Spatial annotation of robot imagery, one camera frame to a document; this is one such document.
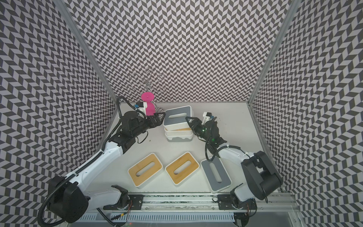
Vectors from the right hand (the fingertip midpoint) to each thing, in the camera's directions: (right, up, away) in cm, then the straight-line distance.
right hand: (186, 122), depth 81 cm
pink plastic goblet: (-21, +15, 0) cm, 26 cm away
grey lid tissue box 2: (+18, -31, +1) cm, 36 cm away
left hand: (-14, +4, -4) cm, 15 cm away
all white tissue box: (-5, -10, +9) cm, 15 cm away
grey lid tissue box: (-6, +3, -4) cm, 7 cm away
